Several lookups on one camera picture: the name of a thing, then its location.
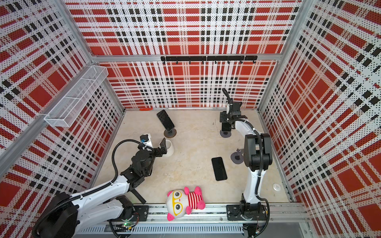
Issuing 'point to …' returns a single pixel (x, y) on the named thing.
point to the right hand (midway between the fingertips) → (228, 114)
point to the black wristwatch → (142, 200)
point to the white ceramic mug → (170, 148)
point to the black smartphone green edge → (165, 120)
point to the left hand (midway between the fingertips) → (160, 139)
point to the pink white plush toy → (178, 202)
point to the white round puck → (277, 187)
